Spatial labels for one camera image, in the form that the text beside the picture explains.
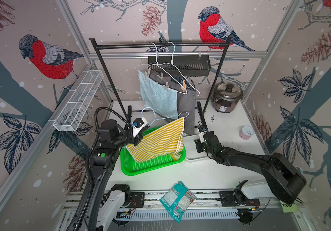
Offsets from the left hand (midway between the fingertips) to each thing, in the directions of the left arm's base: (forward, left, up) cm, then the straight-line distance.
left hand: (148, 122), depth 67 cm
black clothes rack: (+36, -35, -30) cm, 58 cm away
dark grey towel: (+14, -20, 0) cm, 24 cm away
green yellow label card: (-31, -70, -30) cm, 83 cm away
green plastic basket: (-11, +14, -32) cm, 37 cm away
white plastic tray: (-4, -24, -28) cm, 37 cm away
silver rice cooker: (+33, -50, -15) cm, 62 cm away
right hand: (+6, -27, -26) cm, 38 cm away
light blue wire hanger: (0, -4, +2) cm, 4 cm away
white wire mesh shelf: (+15, +41, 0) cm, 44 cm away
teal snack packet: (-29, -15, -27) cm, 42 cm away
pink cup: (+10, -61, -27) cm, 68 cm away
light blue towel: (+22, -3, -5) cm, 23 cm away
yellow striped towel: (-1, -4, -17) cm, 18 cm away
